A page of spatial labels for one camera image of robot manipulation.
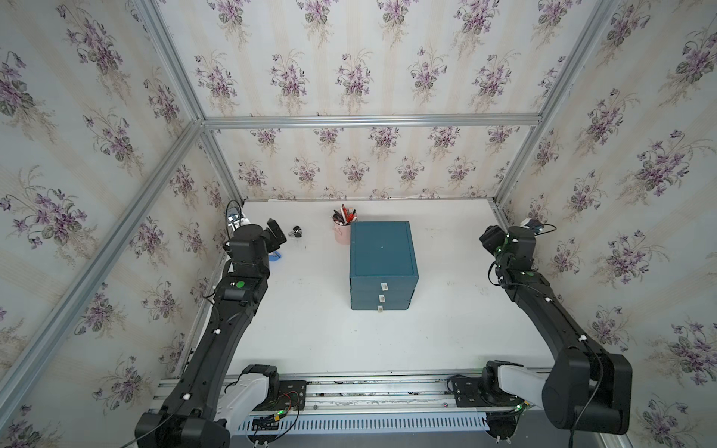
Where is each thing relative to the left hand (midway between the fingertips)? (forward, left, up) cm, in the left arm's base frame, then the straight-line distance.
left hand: (262, 226), depth 75 cm
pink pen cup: (+13, -21, -19) cm, 31 cm away
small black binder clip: (+21, -2, -28) cm, 35 cm away
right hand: (+4, -69, -7) cm, 69 cm away
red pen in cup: (+20, -23, -18) cm, 35 cm away
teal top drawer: (-12, -29, -10) cm, 33 cm away
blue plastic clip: (+8, +4, -28) cm, 29 cm away
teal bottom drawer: (-14, -33, -17) cm, 40 cm away
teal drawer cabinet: (-9, -33, -6) cm, 35 cm away
